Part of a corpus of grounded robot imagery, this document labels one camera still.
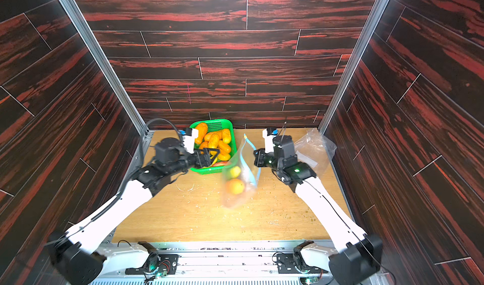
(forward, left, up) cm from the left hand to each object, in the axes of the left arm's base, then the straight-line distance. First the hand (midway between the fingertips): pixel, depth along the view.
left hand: (214, 151), depth 72 cm
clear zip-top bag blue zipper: (+1, -10, -20) cm, 22 cm away
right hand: (+4, -18, -3) cm, 19 cm away
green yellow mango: (+3, -7, -19) cm, 21 cm away
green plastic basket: (+40, +6, -23) cm, 46 cm away
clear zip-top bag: (+25, -53, -28) cm, 65 cm away
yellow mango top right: (+30, -1, -22) cm, 37 cm away
